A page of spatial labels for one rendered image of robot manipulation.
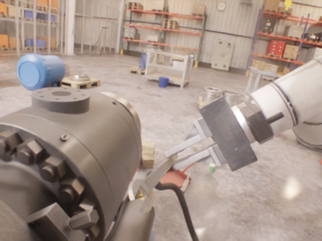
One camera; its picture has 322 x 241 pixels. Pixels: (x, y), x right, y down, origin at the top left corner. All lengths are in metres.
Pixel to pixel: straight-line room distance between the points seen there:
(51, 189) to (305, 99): 0.66
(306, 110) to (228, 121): 0.12
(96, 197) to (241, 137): 0.43
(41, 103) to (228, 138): 0.61
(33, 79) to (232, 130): 0.87
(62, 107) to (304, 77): 0.67
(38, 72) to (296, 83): 0.93
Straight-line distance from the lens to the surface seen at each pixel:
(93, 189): 0.63
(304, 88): 0.38
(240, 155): 0.39
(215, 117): 0.38
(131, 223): 0.47
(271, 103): 0.37
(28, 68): 1.06
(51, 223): 0.37
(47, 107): 0.77
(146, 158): 2.04
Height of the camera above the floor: 1.14
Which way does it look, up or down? 20 degrees down
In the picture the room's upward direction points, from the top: 9 degrees clockwise
